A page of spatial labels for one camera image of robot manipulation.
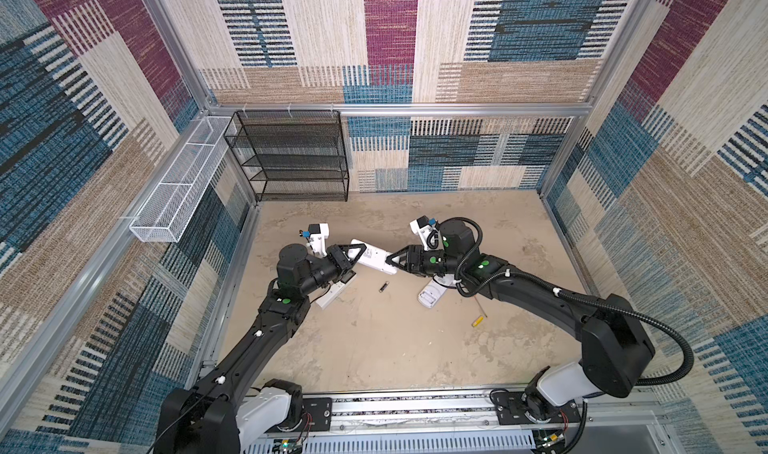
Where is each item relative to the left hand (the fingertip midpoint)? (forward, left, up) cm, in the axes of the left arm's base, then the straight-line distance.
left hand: (366, 244), depth 74 cm
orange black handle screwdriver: (-7, -34, -26) cm, 43 cm away
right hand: (-3, -6, -6) cm, 9 cm away
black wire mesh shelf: (+46, +28, -9) cm, 55 cm away
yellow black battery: (-9, -31, -26) cm, 41 cm away
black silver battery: (+1, -4, -26) cm, 26 cm away
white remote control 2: (-1, -18, -24) cm, 31 cm away
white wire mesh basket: (+28, +60, -7) cm, 66 cm away
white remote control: (-2, -1, -3) cm, 4 cm away
